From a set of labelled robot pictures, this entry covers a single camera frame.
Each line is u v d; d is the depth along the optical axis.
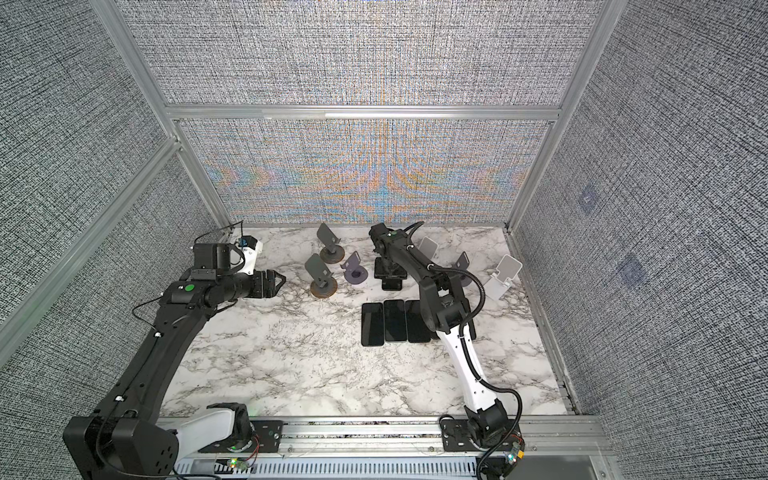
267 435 0.74
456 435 0.73
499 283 1.04
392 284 1.08
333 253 1.07
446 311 0.65
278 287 0.73
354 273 1.01
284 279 0.77
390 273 0.88
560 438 0.75
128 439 0.37
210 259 0.58
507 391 0.69
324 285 0.98
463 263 0.97
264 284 0.68
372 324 0.93
